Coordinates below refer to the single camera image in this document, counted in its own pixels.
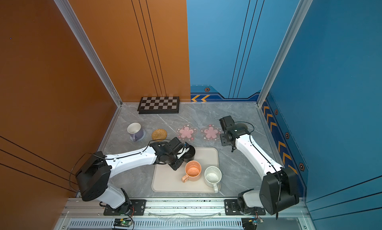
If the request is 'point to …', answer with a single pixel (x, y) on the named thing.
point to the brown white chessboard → (159, 105)
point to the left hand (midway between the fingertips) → (180, 161)
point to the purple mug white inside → (135, 130)
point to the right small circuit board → (250, 223)
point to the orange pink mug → (193, 171)
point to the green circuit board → (123, 222)
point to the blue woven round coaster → (143, 136)
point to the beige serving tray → (164, 179)
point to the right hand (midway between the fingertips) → (228, 138)
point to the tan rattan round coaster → (158, 134)
